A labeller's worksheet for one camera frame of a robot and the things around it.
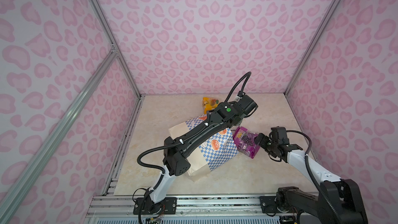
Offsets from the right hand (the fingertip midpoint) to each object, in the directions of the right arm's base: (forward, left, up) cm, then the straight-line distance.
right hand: (259, 141), depth 88 cm
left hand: (+6, +16, +19) cm, 26 cm away
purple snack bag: (0, +8, 0) cm, 8 cm away
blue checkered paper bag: (-11, +22, +11) cm, 27 cm away
